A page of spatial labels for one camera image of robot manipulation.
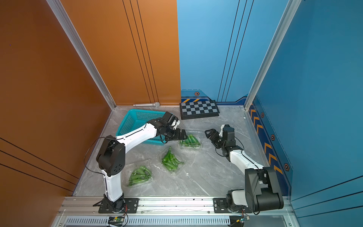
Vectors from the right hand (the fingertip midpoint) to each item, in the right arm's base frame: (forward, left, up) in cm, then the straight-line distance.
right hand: (207, 134), depth 89 cm
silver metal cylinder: (+36, +40, -8) cm, 54 cm away
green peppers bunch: (-1, +10, -7) cm, 13 cm away
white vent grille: (-44, +31, -12) cm, 55 cm away
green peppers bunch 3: (-24, +40, -7) cm, 47 cm away
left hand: (-1, +16, -1) cm, 16 cm away
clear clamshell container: (+4, +5, -7) cm, 10 cm away
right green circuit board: (-43, -14, -12) cm, 47 cm away
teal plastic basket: (+16, +56, -6) cm, 58 cm away
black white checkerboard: (+29, +6, -7) cm, 30 cm away
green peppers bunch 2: (-15, +23, -7) cm, 29 cm away
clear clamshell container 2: (-10, +20, -9) cm, 24 cm away
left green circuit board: (-44, +50, -14) cm, 68 cm away
